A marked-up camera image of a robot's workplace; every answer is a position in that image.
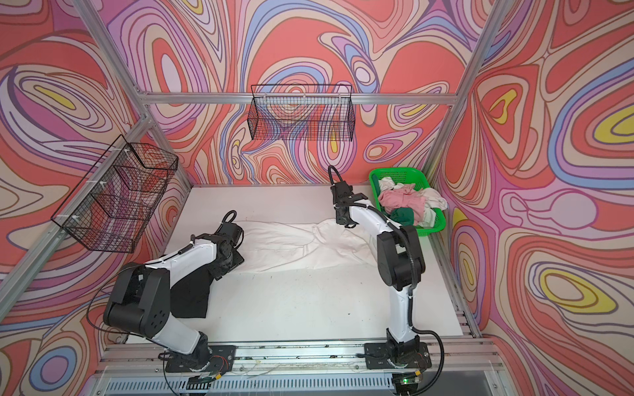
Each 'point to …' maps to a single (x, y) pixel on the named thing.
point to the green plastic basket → (408, 176)
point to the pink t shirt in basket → (404, 196)
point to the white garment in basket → (432, 200)
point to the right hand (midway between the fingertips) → (354, 222)
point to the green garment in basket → (404, 215)
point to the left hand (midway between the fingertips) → (238, 264)
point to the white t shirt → (280, 247)
